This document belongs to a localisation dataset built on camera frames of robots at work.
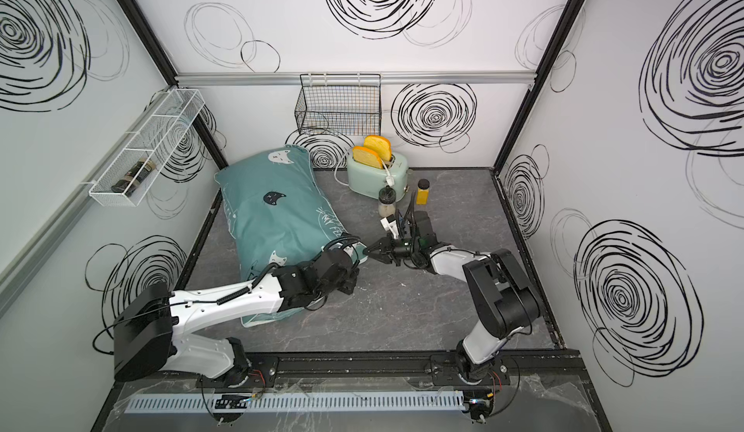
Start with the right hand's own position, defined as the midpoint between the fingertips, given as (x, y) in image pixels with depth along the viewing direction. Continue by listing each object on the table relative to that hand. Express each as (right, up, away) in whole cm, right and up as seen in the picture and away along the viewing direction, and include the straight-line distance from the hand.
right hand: (365, 254), depth 83 cm
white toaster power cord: (-13, +26, +30) cm, 42 cm away
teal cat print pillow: (-26, +11, +4) cm, 29 cm away
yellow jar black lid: (+20, +21, +20) cm, 35 cm away
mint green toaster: (0, +23, +17) cm, 28 cm away
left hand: (-2, -4, -2) cm, 5 cm away
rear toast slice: (+4, +35, +17) cm, 39 cm away
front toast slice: (0, +30, +14) cm, 33 cm away
